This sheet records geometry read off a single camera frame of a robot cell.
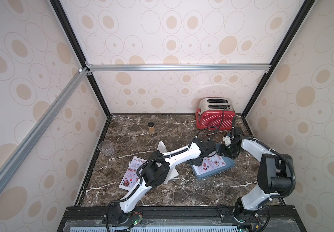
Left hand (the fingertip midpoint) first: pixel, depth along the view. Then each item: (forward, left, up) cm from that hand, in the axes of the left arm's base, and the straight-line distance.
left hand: (196, 162), depth 87 cm
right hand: (+7, -21, -1) cm, 22 cm away
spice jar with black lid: (+25, +30, +2) cm, 39 cm away
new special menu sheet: (+2, -9, -5) cm, 11 cm away
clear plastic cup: (+12, +60, -3) cm, 61 cm away
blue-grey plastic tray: (+2, -22, -5) cm, 23 cm away
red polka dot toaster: (+31, -14, +11) cm, 36 cm away
